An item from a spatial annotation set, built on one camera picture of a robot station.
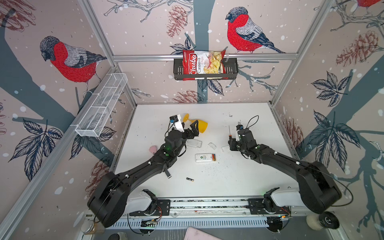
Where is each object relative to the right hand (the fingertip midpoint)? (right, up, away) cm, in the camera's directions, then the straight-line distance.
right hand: (228, 143), depth 90 cm
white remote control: (-14, -9, 0) cm, 17 cm away
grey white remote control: (-22, -1, +8) cm, 23 cm away
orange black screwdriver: (+2, +4, +2) cm, 5 cm away
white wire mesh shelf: (-71, +14, -18) cm, 74 cm away
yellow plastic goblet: (-15, +10, +10) cm, 21 cm away
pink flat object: (-21, -36, -25) cm, 48 cm away
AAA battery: (-25, -19, -6) cm, 32 cm away
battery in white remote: (-9, -9, +1) cm, 12 cm away
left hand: (-22, +14, -13) cm, 29 cm away
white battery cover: (-9, -3, +6) cm, 11 cm away
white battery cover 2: (-1, -4, +3) cm, 5 cm away
